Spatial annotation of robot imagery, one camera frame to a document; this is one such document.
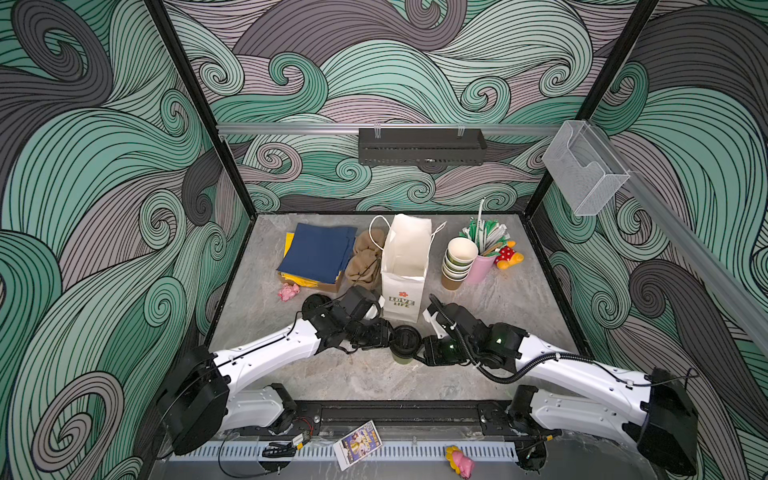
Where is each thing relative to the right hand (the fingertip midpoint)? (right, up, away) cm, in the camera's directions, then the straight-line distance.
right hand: (417, 357), depth 75 cm
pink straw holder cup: (+22, +21, +18) cm, 35 cm away
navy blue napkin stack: (-31, +26, +26) cm, 47 cm away
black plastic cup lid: (-3, +4, 0) cm, 5 cm away
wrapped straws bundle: (+25, +31, +18) cm, 44 cm away
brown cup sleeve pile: (-15, +21, +23) cm, 34 cm away
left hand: (-5, +4, +2) cm, 7 cm away
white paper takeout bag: (-1, +21, +26) cm, 33 cm away
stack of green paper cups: (+13, +24, +9) cm, 29 cm away
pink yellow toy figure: (+8, -20, -9) cm, 23 cm away
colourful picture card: (-15, -18, -6) cm, 24 cm away
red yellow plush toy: (+35, +24, +26) cm, 50 cm away
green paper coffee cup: (-4, -1, 0) cm, 4 cm away
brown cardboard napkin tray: (-28, +15, +20) cm, 37 cm away
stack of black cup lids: (-30, +11, +15) cm, 36 cm away
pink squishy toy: (-39, +13, +18) cm, 45 cm away
